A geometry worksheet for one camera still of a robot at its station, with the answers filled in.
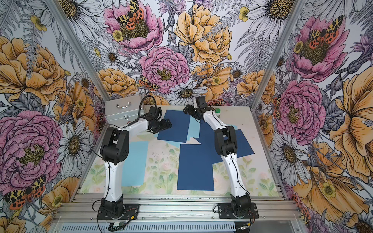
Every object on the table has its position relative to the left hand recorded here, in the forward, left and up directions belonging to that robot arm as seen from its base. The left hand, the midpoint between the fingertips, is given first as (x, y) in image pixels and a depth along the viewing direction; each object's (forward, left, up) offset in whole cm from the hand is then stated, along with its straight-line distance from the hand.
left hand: (166, 130), depth 104 cm
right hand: (+11, -15, +4) cm, 19 cm away
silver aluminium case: (+7, +29, +11) cm, 32 cm away
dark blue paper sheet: (-28, -20, -5) cm, 35 cm away
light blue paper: (-21, -37, +30) cm, 53 cm away
